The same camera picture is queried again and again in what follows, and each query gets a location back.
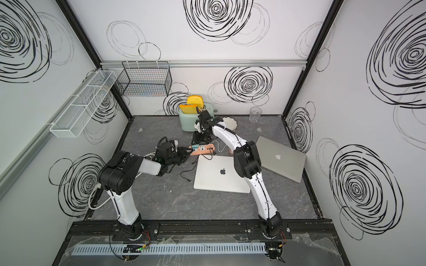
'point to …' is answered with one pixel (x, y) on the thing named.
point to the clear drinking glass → (254, 114)
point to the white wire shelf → (84, 105)
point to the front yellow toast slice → (188, 108)
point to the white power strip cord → (97, 186)
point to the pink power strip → (203, 149)
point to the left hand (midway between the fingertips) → (192, 151)
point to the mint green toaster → (188, 120)
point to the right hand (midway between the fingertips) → (194, 143)
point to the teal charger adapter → (195, 146)
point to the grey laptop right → (281, 159)
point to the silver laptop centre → (219, 174)
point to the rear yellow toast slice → (196, 100)
